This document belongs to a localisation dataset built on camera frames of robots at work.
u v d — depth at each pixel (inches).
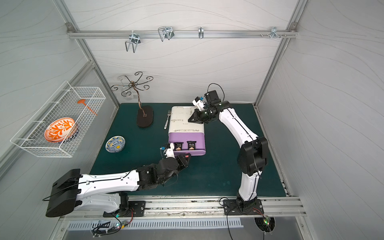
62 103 27.7
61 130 25.1
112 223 27.7
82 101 30.8
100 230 27.3
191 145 31.4
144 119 43.6
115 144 37.7
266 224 28.0
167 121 43.4
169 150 26.7
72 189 16.1
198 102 30.8
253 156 19.3
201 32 30.9
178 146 30.9
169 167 21.4
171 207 29.5
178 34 31.2
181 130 30.8
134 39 30.8
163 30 31.0
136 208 29.0
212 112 24.8
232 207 28.9
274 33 30.1
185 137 31.8
